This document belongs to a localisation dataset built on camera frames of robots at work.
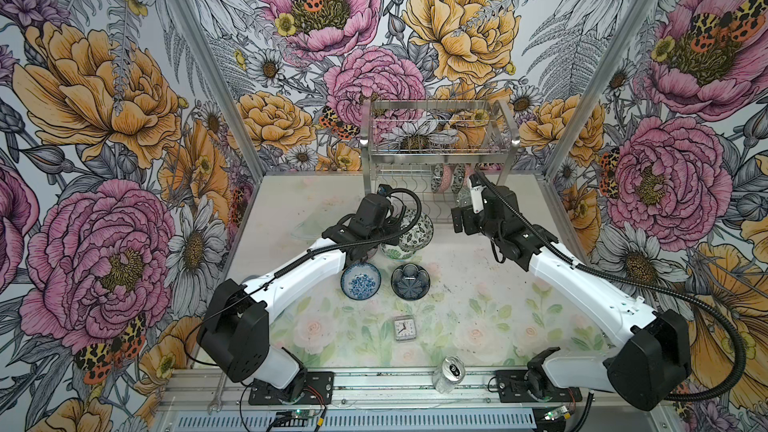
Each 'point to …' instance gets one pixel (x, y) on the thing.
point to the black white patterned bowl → (419, 237)
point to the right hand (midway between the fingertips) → (470, 214)
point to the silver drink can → (451, 372)
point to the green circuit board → (302, 414)
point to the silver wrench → (218, 402)
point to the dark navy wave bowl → (410, 281)
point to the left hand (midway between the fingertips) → (393, 230)
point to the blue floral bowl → (360, 281)
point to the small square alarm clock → (405, 327)
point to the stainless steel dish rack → (430, 147)
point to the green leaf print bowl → (395, 252)
